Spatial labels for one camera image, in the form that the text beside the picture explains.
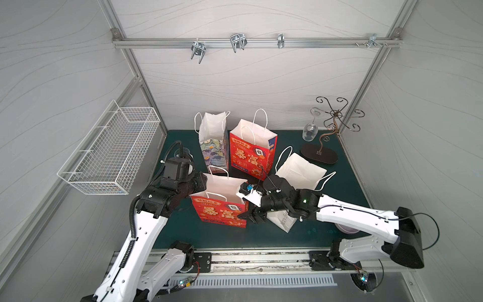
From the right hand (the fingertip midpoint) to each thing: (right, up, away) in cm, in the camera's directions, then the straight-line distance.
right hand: (240, 204), depth 68 cm
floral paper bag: (-12, +24, +14) cm, 31 cm away
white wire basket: (-50, +17, 0) cm, 53 cm away
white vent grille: (+5, -30, +2) cm, 30 cm away
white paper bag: (+18, -9, +8) cm, 22 cm away
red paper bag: (-7, +1, -2) cm, 7 cm away
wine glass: (+34, +30, +23) cm, 51 cm away
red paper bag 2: (+5, +22, +12) cm, 26 cm away
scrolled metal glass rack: (+45, +18, +39) cm, 62 cm away
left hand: (-14, +9, +2) cm, 17 cm away
